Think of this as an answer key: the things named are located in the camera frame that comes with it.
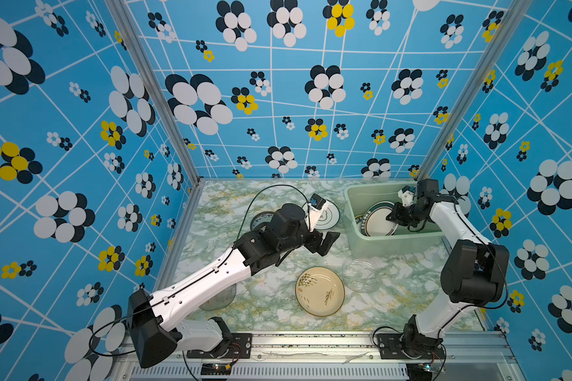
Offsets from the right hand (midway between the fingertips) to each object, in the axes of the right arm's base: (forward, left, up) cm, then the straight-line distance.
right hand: (391, 217), depth 92 cm
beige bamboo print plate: (-25, +29, -12) cm, 40 cm away
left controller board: (-48, +62, -13) cm, 80 cm away
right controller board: (-48, 0, -13) cm, 50 cm away
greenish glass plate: (-29, +64, -10) cm, 71 cm away
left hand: (-16, +27, +19) cm, 37 cm away
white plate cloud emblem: (+7, +23, -10) cm, 26 cm away
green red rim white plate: (+2, +5, -5) cm, 7 cm away
